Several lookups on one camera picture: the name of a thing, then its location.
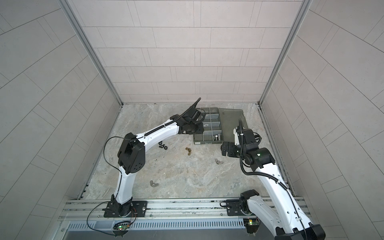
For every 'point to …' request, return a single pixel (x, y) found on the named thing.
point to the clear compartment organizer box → (219, 124)
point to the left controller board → (121, 228)
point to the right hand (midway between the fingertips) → (227, 147)
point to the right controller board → (252, 224)
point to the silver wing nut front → (153, 184)
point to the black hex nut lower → (165, 147)
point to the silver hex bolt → (216, 137)
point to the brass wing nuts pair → (189, 150)
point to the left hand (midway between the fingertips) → (206, 127)
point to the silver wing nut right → (218, 162)
